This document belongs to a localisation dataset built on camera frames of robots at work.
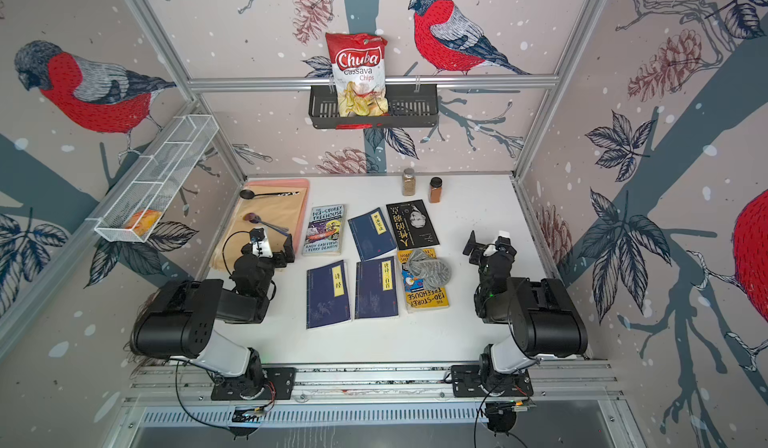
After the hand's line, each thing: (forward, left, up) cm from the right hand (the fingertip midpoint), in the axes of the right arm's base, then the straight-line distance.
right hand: (487, 232), depth 90 cm
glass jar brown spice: (+24, +24, -3) cm, 35 cm away
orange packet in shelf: (-16, +84, +24) cm, 89 cm away
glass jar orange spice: (+21, +14, -3) cm, 25 cm away
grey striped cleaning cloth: (-12, +16, -5) cm, 20 cm away
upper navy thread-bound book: (+5, +37, -10) cm, 39 cm away
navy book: (-18, +48, -9) cm, 52 cm away
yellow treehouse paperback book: (-18, +21, -8) cm, 29 cm away
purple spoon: (+10, +81, -9) cm, 82 cm away
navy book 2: (-15, +34, -10) cm, 39 cm away
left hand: (-2, +64, +2) cm, 65 cm away
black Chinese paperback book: (+9, +23, -9) cm, 26 cm away
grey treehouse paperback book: (+4, +53, -7) cm, 54 cm away
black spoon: (+21, +87, -9) cm, 90 cm away
